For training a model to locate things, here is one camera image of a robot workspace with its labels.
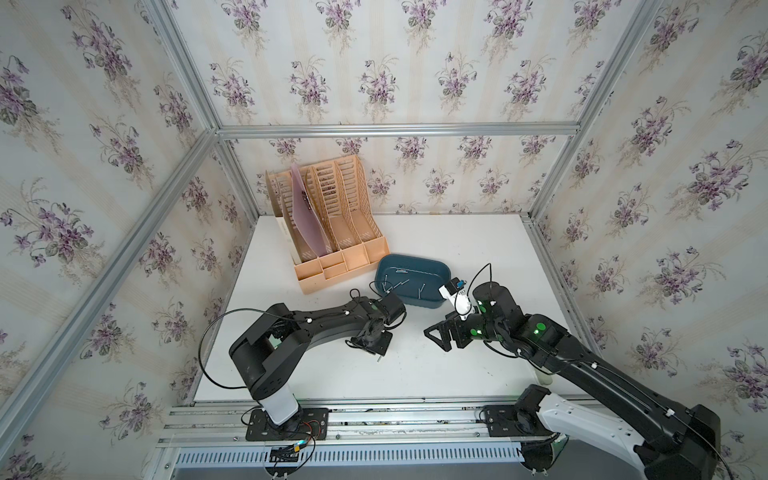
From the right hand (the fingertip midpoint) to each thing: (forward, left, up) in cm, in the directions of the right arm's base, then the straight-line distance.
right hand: (440, 325), depth 74 cm
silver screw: (-4, +16, -16) cm, 23 cm away
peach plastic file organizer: (+47, +28, -17) cm, 57 cm away
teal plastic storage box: (+23, +4, -16) cm, 29 cm away
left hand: (-1, +15, -17) cm, 23 cm away
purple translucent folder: (+29, +38, +9) cm, 49 cm away
